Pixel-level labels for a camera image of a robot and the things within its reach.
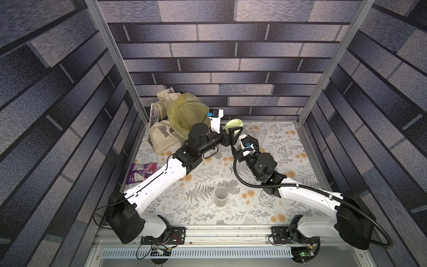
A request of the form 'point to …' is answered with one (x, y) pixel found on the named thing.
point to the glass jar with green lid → (237, 145)
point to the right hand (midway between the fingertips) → (240, 136)
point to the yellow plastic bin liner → (184, 110)
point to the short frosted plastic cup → (221, 194)
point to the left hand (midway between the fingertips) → (237, 126)
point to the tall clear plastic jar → (261, 138)
